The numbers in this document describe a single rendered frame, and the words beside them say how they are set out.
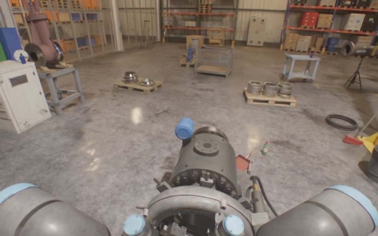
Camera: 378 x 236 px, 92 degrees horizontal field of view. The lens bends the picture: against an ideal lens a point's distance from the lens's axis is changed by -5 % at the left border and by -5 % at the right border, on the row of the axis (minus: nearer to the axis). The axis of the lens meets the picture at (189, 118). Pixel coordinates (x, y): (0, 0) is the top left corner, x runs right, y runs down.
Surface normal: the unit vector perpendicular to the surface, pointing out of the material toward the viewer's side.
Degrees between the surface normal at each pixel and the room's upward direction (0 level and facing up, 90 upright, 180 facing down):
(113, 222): 0
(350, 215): 25
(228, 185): 11
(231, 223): 19
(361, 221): 45
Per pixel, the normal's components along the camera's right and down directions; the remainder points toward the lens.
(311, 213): -0.34, -0.89
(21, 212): -0.08, -0.74
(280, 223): -0.68, -0.73
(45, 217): 0.28, -0.83
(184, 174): -0.12, -0.89
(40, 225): 0.27, -0.64
